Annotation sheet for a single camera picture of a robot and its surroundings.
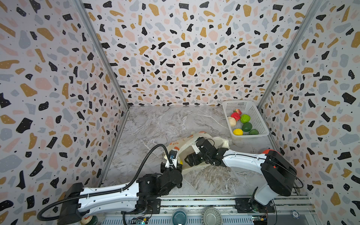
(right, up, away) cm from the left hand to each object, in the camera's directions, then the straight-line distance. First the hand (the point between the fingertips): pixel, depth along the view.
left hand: (179, 157), depth 73 cm
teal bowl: (0, -31, -1) cm, 31 cm away
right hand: (+4, -2, +11) cm, 12 cm away
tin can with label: (-37, -24, -12) cm, 46 cm away
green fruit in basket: (+52, +11, +28) cm, 60 cm away
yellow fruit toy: (+40, +11, +25) cm, 48 cm away
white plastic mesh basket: (+54, +29, +44) cm, 75 cm away
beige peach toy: (+38, +18, +32) cm, 53 cm away
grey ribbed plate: (+17, -30, -1) cm, 34 cm away
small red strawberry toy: (+46, +26, +42) cm, 67 cm away
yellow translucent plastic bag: (+3, +6, -1) cm, 6 cm away
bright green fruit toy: (+48, +20, +34) cm, 62 cm away
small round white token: (+60, -29, -1) cm, 67 cm away
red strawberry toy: (+42, +23, +35) cm, 59 cm away
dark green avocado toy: (+48, +14, +31) cm, 59 cm away
